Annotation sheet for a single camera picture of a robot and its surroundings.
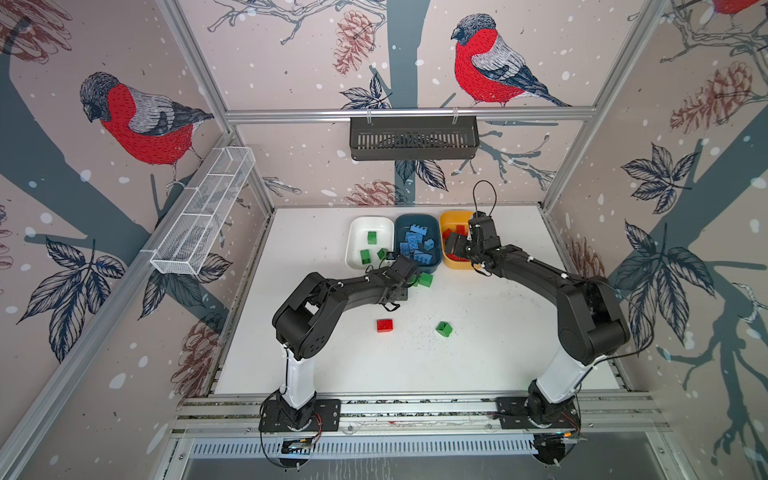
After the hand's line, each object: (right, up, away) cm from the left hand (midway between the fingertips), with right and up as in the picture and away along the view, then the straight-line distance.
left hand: (396, 289), depth 96 cm
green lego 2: (-5, +11, +8) cm, 15 cm away
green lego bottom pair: (-11, +10, +8) cm, 17 cm away
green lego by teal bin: (+10, +3, +2) cm, 10 cm away
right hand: (+20, +15, 0) cm, 25 cm away
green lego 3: (-9, +16, +12) cm, 22 cm away
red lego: (-4, -9, -8) cm, 13 cm away
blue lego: (+9, +10, +6) cm, 15 cm away
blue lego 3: (+6, +16, +12) cm, 21 cm away
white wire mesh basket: (-52, +26, -16) cm, 61 cm away
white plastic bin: (-14, +16, +14) cm, 26 cm away
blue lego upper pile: (+9, +20, +15) cm, 26 cm away
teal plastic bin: (+14, +22, +14) cm, 29 cm away
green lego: (+14, -10, -9) cm, 20 cm away
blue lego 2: (+12, +14, +11) cm, 22 cm away
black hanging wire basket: (+7, +53, +11) cm, 55 cm away
